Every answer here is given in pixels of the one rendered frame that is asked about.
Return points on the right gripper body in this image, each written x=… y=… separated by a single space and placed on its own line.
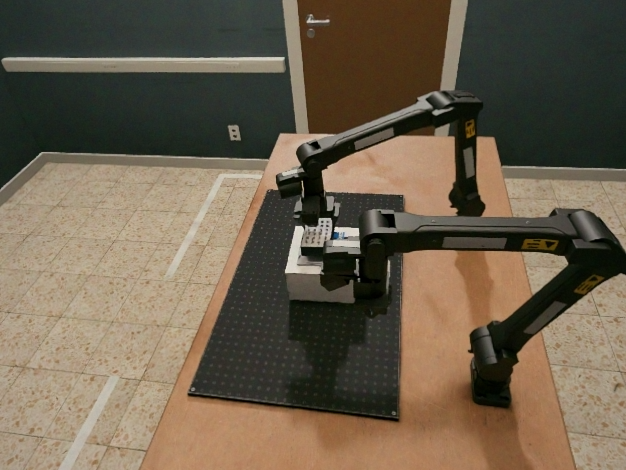
x=331 y=211

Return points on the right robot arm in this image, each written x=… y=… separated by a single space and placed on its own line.
x=436 y=109

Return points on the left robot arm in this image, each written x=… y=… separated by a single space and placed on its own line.
x=592 y=254

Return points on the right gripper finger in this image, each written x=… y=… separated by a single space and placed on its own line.
x=334 y=220
x=298 y=218

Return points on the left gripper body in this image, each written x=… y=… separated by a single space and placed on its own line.
x=379 y=296

